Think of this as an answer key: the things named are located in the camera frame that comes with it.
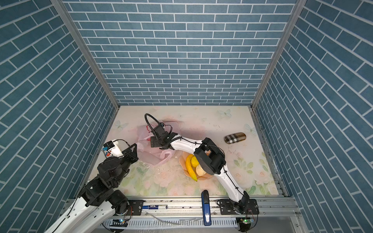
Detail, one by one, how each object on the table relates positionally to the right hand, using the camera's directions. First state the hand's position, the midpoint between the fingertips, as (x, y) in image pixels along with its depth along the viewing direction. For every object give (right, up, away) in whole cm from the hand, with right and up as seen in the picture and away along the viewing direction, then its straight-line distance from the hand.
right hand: (157, 141), depth 94 cm
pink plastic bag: (-2, -9, -3) cm, 10 cm away
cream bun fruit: (+27, -14, -14) cm, 34 cm away
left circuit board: (-13, -38, -22) cm, 46 cm away
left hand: (-2, +2, -23) cm, 23 cm away
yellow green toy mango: (+22, -13, -12) cm, 28 cm away
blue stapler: (+30, -31, -25) cm, 50 cm away
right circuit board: (+50, -36, -23) cm, 66 cm away
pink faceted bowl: (+17, -11, -9) cm, 22 cm away
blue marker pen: (+4, -31, -21) cm, 37 cm away
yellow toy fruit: (+24, -11, -10) cm, 28 cm away
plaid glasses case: (+53, +2, +4) cm, 53 cm away
